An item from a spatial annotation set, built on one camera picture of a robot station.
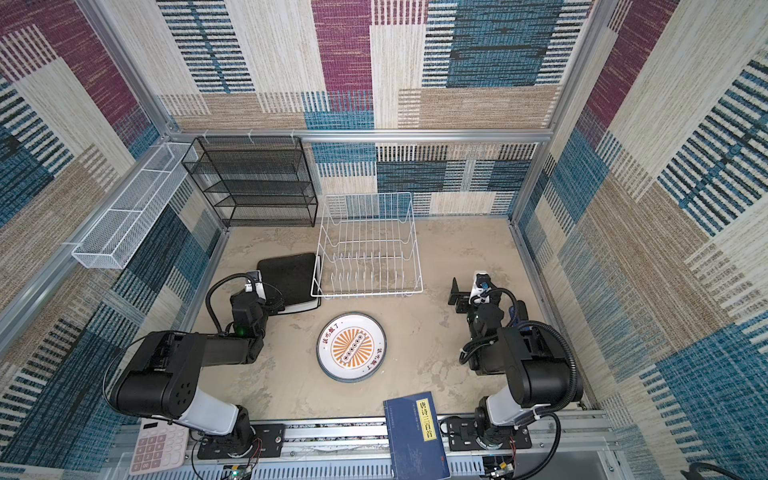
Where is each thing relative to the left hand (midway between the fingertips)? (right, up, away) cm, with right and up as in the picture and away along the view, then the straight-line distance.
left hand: (260, 284), depth 92 cm
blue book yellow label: (+45, -36, -21) cm, 61 cm away
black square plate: (+8, +2, +5) cm, 9 cm away
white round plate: (+28, -17, -5) cm, 34 cm away
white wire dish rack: (+32, +12, +16) cm, 38 cm away
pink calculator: (-15, -36, -21) cm, 44 cm away
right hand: (+64, +1, -2) cm, 64 cm away
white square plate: (+13, -7, +2) cm, 15 cm away
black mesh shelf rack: (-9, +35, +18) cm, 40 cm away
